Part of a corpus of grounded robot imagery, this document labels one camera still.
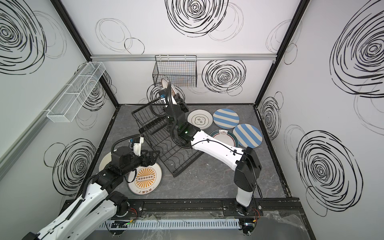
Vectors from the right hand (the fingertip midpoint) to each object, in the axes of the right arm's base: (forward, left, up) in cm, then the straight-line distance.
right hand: (180, 92), depth 69 cm
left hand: (-18, +14, -25) cm, 34 cm away
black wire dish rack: (+8, +23, -39) cm, 46 cm away
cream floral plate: (-18, +47, -39) cm, 64 cm away
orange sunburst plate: (-28, +21, -40) cm, 53 cm away
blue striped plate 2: (+4, -43, -41) cm, 60 cm away
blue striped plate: (+19, -29, -41) cm, 54 cm away
